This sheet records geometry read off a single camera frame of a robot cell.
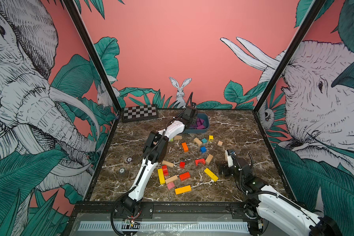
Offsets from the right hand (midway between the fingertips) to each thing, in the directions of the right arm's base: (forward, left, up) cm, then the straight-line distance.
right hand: (222, 158), depth 85 cm
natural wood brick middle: (0, +33, -7) cm, 34 cm away
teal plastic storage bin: (+35, +7, -3) cm, 36 cm away
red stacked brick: (-4, +34, -6) cm, 35 cm away
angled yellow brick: (-8, +6, -7) cm, 12 cm away
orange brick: (+10, +22, -5) cm, 25 cm away
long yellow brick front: (-16, +23, -6) cm, 29 cm away
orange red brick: (-9, +22, -5) cm, 24 cm away
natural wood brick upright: (+3, +7, -6) cm, 9 cm away
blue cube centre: (+10, +10, -7) cm, 15 cm away
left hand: (+34, +16, +3) cm, 38 cm away
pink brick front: (-14, +30, -6) cm, 34 cm away
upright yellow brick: (-9, +36, -6) cm, 38 cm away
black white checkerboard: (+41, +58, -3) cm, 71 cm away
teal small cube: (+16, +9, -6) cm, 19 cm away
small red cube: (-1, +24, -7) cm, 25 cm away
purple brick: (+31, +10, -6) cm, 33 cm away
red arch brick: (+1, +14, -6) cm, 15 cm away
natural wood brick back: (+19, +27, -6) cm, 34 cm away
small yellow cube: (+19, +4, -5) cm, 20 cm away
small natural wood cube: (+15, -2, -7) cm, 17 cm away
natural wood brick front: (-10, +30, -6) cm, 32 cm away
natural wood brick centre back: (+15, +13, -5) cm, 21 cm away
